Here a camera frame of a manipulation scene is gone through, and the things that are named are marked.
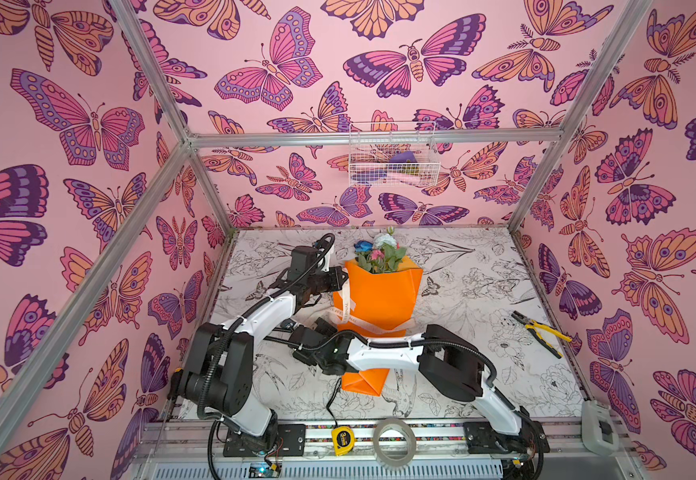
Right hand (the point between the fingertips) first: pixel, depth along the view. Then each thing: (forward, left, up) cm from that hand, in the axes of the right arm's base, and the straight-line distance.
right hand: (307, 331), depth 88 cm
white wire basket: (+47, -26, +29) cm, 61 cm away
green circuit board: (-33, +7, -7) cm, 35 cm away
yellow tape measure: (-26, -11, -3) cm, 29 cm away
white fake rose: (+34, -24, +4) cm, 42 cm away
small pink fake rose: (+31, -21, -1) cm, 37 cm away
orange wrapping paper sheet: (+12, -21, -4) cm, 25 cm away
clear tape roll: (-32, -22, -2) cm, 39 cm away
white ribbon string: (+6, -12, +5) cm, 14 cm away
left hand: (+13, -13, +11) cm, 22 cm away
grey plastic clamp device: (-25, -72, -1) cm, 76 cm away
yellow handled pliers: (+4, -69, -5) cm, 69 cm away
